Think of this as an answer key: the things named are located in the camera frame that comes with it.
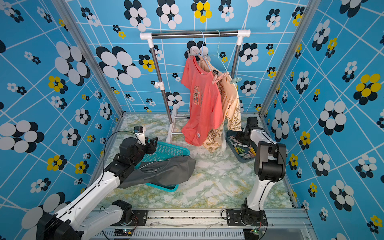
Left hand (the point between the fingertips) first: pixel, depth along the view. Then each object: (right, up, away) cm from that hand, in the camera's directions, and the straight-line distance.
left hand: (154, 136), depth 79 cm
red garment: (+26, +14, +1) cm, 30 cm away
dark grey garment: (+12, -18, -2) cm, 21 cm away
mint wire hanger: (-2, -15, +7) cm, 17 cm away
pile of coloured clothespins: (+54, -11, +17) cm, 58 cm away
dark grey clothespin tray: (+48, +1, +26) cm, 55 cm away
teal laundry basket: (+2, -10, +14) cm, 18 cm away
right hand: (+52, -2, +21) cm, 56 cm away
